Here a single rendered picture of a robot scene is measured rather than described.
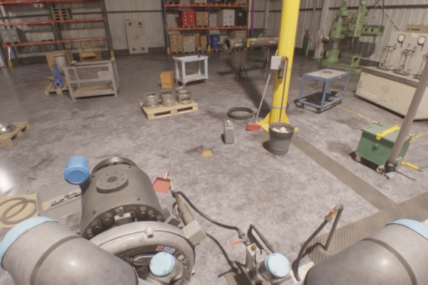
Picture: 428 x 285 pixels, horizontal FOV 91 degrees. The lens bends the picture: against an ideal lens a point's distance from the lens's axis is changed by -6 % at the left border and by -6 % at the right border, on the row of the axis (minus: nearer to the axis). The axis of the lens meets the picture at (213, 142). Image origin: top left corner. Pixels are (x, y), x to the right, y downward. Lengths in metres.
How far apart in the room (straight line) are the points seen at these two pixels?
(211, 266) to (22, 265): 1.85
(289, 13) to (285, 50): 0.57
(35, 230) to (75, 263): 0.12
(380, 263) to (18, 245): 0.62
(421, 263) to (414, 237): 0.05
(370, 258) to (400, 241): 0.07
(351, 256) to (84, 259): 0.46
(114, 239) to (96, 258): 0.80
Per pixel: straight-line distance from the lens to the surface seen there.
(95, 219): 1.61
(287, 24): 4.17
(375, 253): 0.49
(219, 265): 2.25
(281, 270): 1.00
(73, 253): 0.48
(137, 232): 1.27
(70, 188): 3.40
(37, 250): 0.51
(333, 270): 0.49
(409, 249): 0.52
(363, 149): 3.88
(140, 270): 1.40
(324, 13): 14.75
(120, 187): 1.67
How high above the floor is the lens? 1.90
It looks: 29 degrees down
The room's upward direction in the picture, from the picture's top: 1 degrees counter-clockwise
